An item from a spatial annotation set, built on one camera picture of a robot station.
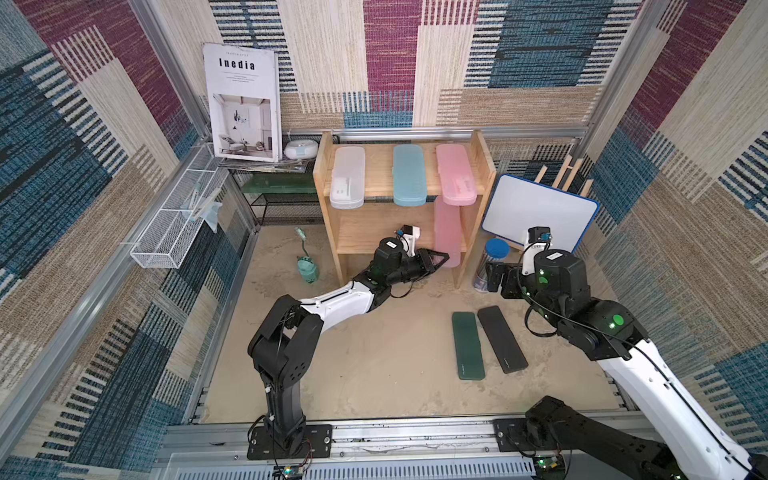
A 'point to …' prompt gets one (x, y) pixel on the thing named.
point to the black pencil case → (501, 339)
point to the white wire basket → (170, 232)
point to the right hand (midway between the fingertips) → (506, 261)
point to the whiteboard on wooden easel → (519, 204)
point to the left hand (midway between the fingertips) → (447, 256)
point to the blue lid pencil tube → (496, 250)
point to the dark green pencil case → (468, 352)
